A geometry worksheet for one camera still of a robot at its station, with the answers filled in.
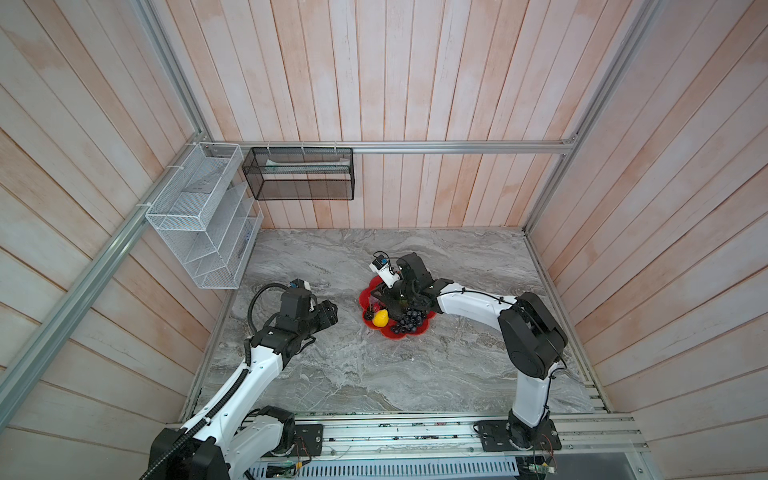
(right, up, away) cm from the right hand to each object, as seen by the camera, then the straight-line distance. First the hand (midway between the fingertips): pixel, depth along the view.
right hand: (374, 288), depth 91 cm
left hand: (-13, -7, -8) cm, 17 cm away
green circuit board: (-22, -42, -20) cm, 52 cm away
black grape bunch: (+11, -10, -3) cm, 15 cm away
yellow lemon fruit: (+2, -9, -1) cm, 9 cm away
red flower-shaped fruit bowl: (-2, -4, +2) cm, 5 cm away
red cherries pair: (+18, -8, -1) cm, 19 cm away
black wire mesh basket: (-26, +40, +12) cm, 49 cm away
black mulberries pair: (-2, -8, -1) cm, 8 cm away
